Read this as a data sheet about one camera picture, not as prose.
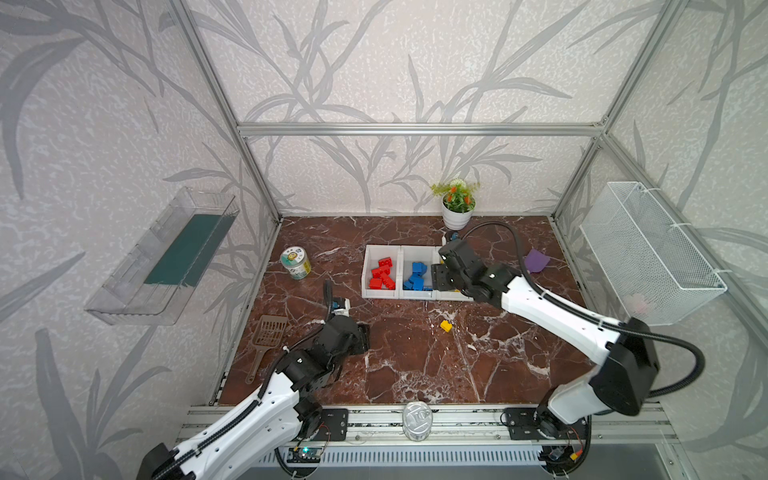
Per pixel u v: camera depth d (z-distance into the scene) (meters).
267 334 0.89
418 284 0.96
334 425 0.73
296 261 0.97
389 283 0.97
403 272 1.01
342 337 0.60
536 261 1.05
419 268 0.98
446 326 0.91
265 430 0.57
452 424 0.75
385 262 1.05
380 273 1.00
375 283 0.99
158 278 0.63
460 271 0.60
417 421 0.70
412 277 0.99
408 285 0.96
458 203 1.05
